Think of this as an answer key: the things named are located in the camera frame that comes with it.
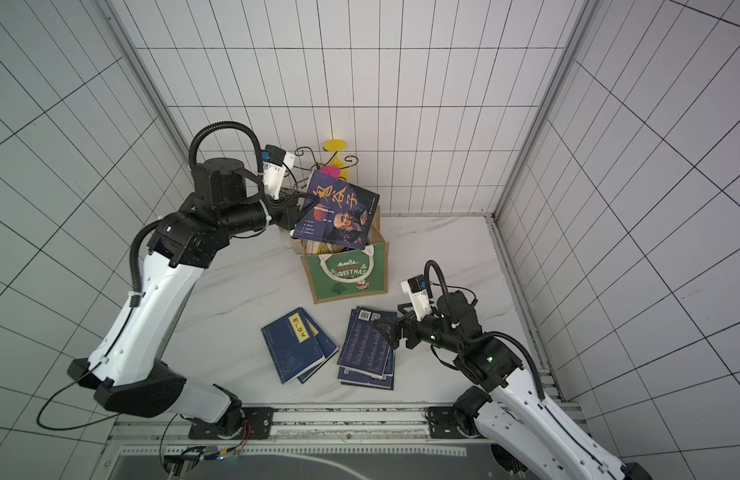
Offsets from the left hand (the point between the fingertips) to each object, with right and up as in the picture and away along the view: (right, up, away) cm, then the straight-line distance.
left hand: (313, 207), depth 61 cm
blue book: (-1, -38, +22) cm, 44 cm away
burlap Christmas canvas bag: (+2, -17, +26) cm, 31 cm away
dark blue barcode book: (+6, -44, +17) cm, 47 cm away
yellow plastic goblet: (0, +25, +37) cm, 45 cm away
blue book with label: (-10, -37, +23) cm, 45 cm away
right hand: (+16, -23, +9) cm, 30 cm away
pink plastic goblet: (-1, +15, +31) cm, 34 cm away
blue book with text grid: (+11, -38, +20) cm, 44 cm away
